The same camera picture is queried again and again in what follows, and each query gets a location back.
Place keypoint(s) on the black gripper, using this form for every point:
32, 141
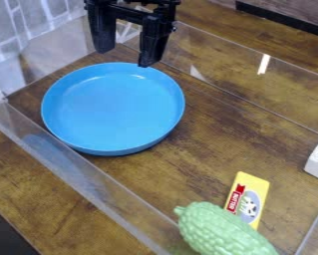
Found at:
106, 11

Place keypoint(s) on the yellow butter block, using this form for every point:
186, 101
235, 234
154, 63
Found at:
246, 198

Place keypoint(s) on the round blue plastic tray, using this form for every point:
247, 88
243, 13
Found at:
112, 109

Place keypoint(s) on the green bumpy toy gourd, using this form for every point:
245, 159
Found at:
214, 232

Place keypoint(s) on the clear acrylic enclosure wall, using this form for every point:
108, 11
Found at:
250, 121

